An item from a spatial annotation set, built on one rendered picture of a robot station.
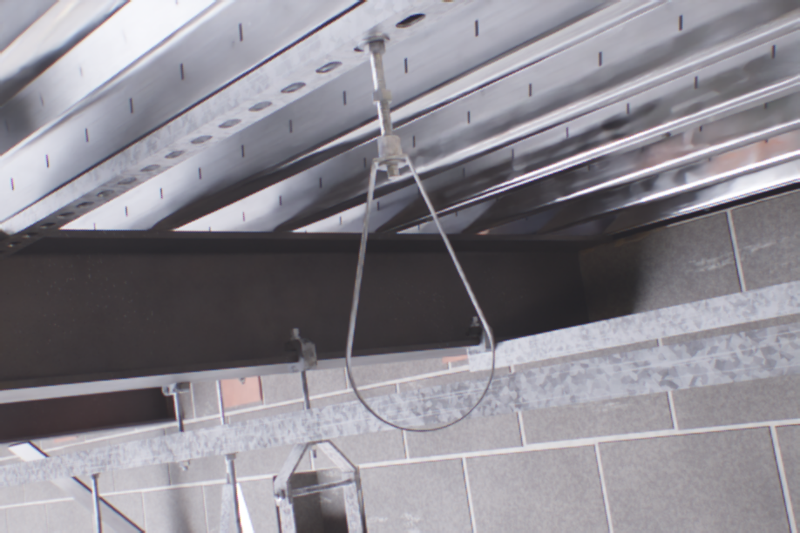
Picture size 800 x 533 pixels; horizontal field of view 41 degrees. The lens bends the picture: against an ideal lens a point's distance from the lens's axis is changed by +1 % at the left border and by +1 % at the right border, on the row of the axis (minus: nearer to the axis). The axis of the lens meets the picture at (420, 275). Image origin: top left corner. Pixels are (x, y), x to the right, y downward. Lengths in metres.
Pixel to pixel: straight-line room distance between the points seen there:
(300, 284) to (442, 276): 0.33
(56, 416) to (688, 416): 2.08
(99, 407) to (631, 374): 2.72
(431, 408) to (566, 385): 0.20
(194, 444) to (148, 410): 2.01
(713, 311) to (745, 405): 0.50
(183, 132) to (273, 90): 0.14
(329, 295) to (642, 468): 0.79
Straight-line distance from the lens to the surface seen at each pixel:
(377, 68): 0.82
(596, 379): 1.04
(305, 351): 1.60
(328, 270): 1.79
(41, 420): 3.50
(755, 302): 1.57
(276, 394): 3.14
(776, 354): 0.94
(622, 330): 1.69
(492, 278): 2.06
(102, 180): 1.16
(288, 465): 1.59
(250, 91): 0.93
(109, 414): 3.59
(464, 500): 2.58
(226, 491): 2.59
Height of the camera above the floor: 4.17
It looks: 8 degrees up
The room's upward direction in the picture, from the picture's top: 9 degrees counter-clockwise
